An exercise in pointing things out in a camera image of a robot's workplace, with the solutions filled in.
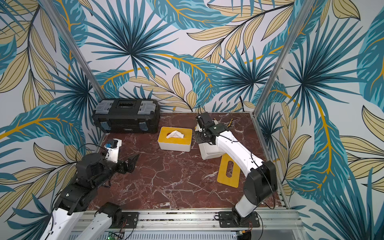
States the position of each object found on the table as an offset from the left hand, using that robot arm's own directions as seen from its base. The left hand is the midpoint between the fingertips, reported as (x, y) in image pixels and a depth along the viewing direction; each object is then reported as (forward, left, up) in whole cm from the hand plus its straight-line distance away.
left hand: (129, 155), depth 68 cm
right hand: (+17, -34, -7) cm, 38 cm away
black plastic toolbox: (+32, +13, -8) cm, 36 cm away
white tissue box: (+17, -17, -20) cm, 32 cm away
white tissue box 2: (+13, -40, -19) cm, 46 cm away
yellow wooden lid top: (+22, -18, -14) cm, 32 cm away
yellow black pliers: (+41, -57, -24) cm, 75 cm away
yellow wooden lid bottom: (-3, -53, -24) cm, 59 cm away
